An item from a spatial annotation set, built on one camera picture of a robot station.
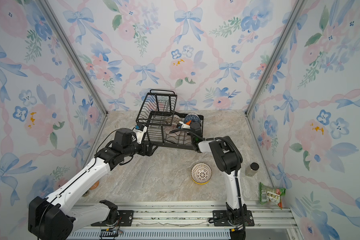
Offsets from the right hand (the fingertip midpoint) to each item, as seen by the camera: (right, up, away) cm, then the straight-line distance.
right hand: (195, 118), depth 102 cm
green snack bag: (+35, -41, -24) cm, 59 cm away
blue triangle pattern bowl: (-2, +1, +8) cm, 8 cm away
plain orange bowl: (-5, -3, -5) cm, 7 cm away
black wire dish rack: (-19, -5, -20) cm, 28 cm away
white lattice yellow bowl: (+2, -33, -16) cm, 37 cm away
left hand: (-26, -14, -23) cm, 37 cm away
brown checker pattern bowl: (-14, 0, +8) cm, 16 cm away
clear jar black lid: (+30, -28, -21) cm, 46 cm away
